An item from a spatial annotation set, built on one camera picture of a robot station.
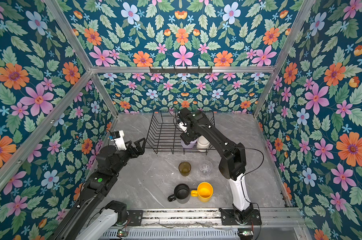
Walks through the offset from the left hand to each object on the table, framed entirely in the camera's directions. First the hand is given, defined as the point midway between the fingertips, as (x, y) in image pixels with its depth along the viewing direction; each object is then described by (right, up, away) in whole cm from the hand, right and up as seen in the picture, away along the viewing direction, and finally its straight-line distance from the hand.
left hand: (139, 137), depth 71 cm
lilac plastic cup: (+25, -5, +8) cm, 26 cm away
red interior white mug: (+32, -6, +19) cm, 38 cm away
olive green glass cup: (+21, -21, +20) cm, 35 cm away
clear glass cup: (+34, -21, +18) cm, 44 cm away
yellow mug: (+32, -31, +10) cm, 46 cm away
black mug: (+20, -33, +11) cm, 40 cm away
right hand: (+24, -2, +16) cm, 29 cm away
